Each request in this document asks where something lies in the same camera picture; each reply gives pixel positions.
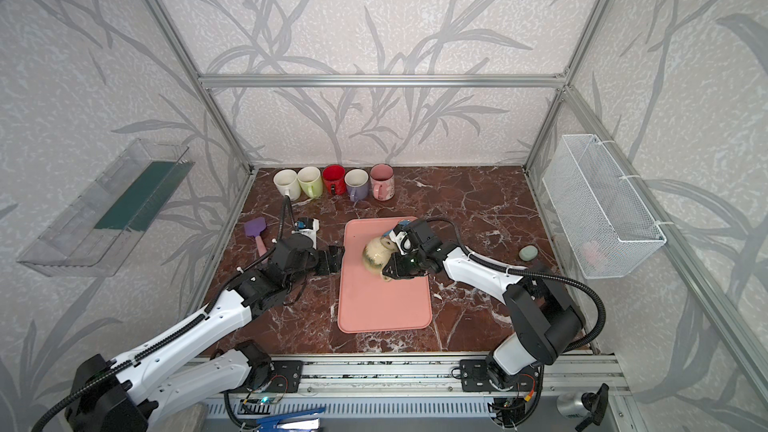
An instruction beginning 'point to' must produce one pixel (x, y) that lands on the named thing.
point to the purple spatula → (254, 227)
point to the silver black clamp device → (588, 406)
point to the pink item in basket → (590, 251)
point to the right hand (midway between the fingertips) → (386, 262)
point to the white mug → (287, 181)
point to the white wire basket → (606, 227)
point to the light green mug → (309, 178)
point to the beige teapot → (376, 253)
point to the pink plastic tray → (368, 304)
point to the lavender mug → (357, 183)
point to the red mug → (334, 179)
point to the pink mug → (383, 181)
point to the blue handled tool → (307, 420)
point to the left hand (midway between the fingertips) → (339, 242)
